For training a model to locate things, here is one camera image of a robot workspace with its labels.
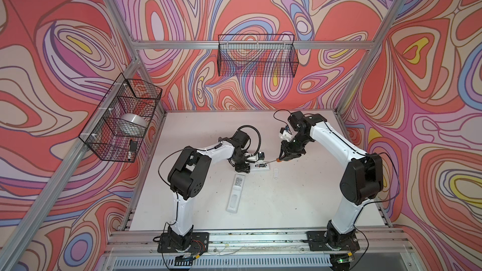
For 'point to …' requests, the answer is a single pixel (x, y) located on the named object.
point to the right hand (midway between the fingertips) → (285, 161)
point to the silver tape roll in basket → (132, 124)
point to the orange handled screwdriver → (277, 160)
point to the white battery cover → (276, 173)
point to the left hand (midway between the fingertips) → (248, 163)
